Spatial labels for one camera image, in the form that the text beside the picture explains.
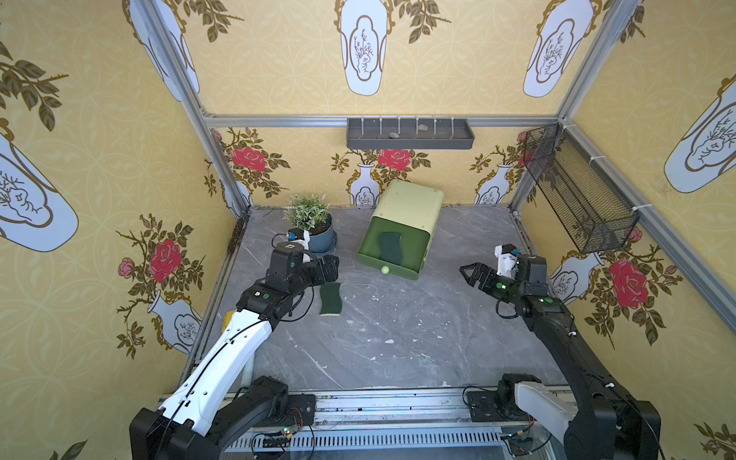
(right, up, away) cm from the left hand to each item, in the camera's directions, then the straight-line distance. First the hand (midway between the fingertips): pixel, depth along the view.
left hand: (329, 261), depth 78 cm
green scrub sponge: (+18, +3, +10) cm, 20 cm away
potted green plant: (-9, +14, +17) cm, 24 cm away
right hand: (+40, -4, +5) cm, 41 cm away
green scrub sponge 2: (-2, -14, +14) cm, 20 cm away
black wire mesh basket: (+76, +16, +7) cm, 78 cm away
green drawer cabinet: (+23, +16, +14) cm, 31 cm away
